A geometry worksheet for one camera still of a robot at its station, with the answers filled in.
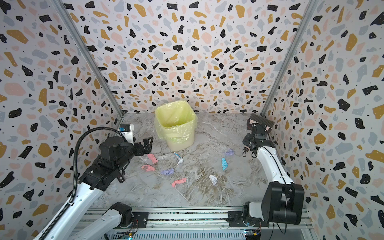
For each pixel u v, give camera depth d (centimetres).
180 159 95
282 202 42
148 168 92
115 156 51
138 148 61
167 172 90
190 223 73
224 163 95
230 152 98
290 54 88
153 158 95
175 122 103
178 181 86
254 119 92
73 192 42
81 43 81
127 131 58
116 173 50
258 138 65
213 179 87
